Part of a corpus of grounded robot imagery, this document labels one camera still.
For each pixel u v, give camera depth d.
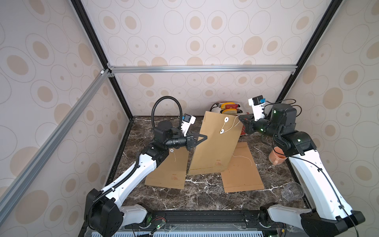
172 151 1.00
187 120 0.60
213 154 0.69
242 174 0.90
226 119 0.66
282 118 0.45
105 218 0.39
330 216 0.37
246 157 0.97
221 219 0.74
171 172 0.95
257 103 0.53
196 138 0.62
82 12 0.69
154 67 1.94
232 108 0.97
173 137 0.59
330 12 0.69
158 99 0.50
